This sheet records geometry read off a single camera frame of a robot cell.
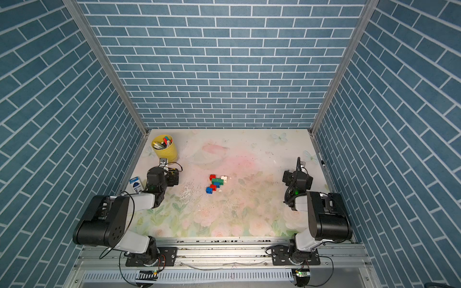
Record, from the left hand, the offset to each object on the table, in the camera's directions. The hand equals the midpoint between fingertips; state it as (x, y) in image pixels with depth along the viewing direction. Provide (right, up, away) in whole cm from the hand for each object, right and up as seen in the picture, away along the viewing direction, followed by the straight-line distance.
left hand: (171, 170), depth 94 cm
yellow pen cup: (-6, +12, +5) cm, 14 cm away
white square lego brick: (+28, -4, +1) cm, 29 cm away
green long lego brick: (+27, -6, 0) cm, 27 cm away
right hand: (+69, -2, 0) cm, 69 cm away
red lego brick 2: (+22, -4, +2) cm, 22 cm away
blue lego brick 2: (+25, -8, -1) cm, 26 cm away
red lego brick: (+23, -9, -1) cm, 24 cm away
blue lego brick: (+21, -10, -3) cm, 23 cm away
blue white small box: (-18, -7, 0) cm, 20 cm away
